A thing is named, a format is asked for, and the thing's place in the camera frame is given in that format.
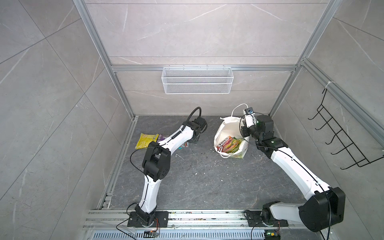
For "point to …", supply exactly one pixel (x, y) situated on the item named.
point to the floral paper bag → (238, 146)
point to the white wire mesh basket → (197, 80)
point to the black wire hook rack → (355, 156)
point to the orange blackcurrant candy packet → (220, 147)
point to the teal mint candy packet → (184, 145)
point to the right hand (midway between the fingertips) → (244, 119)
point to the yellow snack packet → (145, 139)
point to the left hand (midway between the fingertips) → (189, 134)
